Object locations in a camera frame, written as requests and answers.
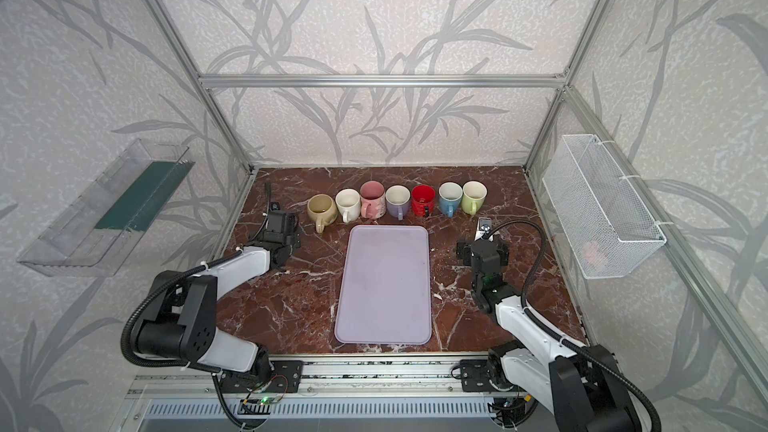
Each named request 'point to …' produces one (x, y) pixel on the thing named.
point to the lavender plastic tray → (385, 290)
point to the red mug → (423, 199)
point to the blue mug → (450, 194)
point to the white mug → (348, 202)
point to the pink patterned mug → (373, 199)
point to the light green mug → (474, 194)
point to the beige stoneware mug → (322, 210)
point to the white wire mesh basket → (609, 229)
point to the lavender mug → (397, 198)
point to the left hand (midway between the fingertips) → (277, 224)
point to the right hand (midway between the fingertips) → (482, 228)
